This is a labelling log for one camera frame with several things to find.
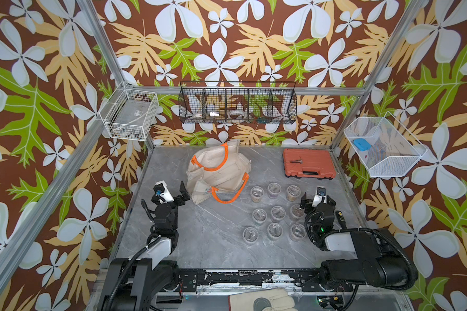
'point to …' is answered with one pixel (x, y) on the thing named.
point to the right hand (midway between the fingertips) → (315, 194)
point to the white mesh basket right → (393, 149)
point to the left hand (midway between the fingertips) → (172, 183)
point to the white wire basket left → (130, 113)
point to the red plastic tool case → (307, 162)
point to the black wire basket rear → (240, 102)
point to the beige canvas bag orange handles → (219, 172)
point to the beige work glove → (272, 299)
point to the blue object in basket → (362, 144)
